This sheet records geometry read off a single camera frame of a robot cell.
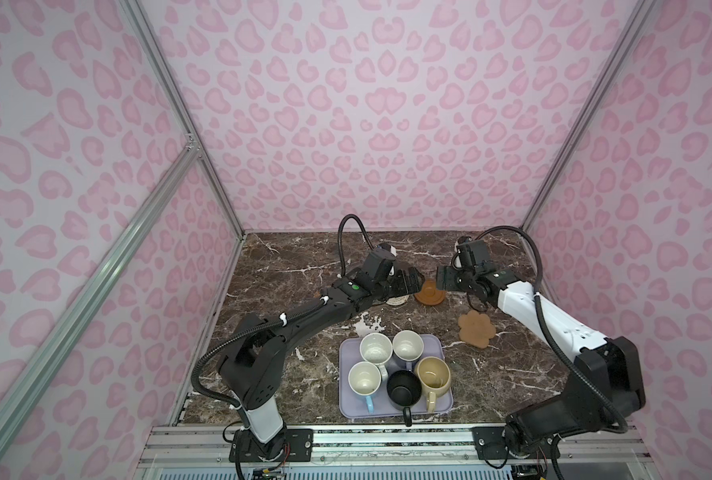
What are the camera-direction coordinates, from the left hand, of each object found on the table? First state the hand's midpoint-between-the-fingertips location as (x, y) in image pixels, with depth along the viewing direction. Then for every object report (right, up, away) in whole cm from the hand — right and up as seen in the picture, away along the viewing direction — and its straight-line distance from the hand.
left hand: (418, 277), depth 82 cm
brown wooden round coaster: (+7, -7, +18) cm, 21 cm away
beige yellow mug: (+5, -28, +1) cm, 28 cm away
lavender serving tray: (-18, -33, -4) cm, 37 cm away
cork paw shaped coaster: (+20, -17, +12) cm, 29 cm away
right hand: (+11, +1, +5) cm, 12 cm away
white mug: (-11, -21, +6) cm, 25 cm away
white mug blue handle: (-15, -28, 0) cm, 31 cm away
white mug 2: (-2, -20, +6) cm, 21 cm away
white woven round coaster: (-4, -9, +18) cm, 20 cm away
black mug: (-4, -30, -1) cm, 30 cm away
